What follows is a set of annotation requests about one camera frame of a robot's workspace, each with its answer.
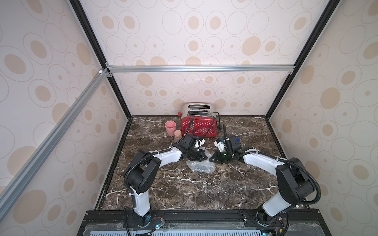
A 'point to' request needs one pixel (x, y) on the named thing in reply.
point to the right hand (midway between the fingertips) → (214, 158)
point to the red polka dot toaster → (199, 119)
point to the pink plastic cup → (170, 127)
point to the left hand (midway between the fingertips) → (211, 158)
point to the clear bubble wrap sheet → (204, 166)
